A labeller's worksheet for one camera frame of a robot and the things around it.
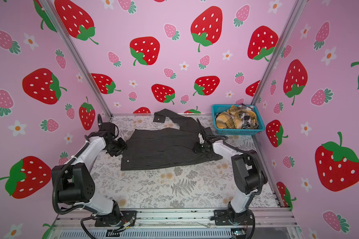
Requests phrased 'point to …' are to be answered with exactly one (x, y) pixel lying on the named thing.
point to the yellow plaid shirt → (232, 118)
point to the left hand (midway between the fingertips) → (126, 148)
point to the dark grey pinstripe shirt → (152, 148)
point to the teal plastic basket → (246, 129)
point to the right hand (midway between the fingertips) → (195, 149)
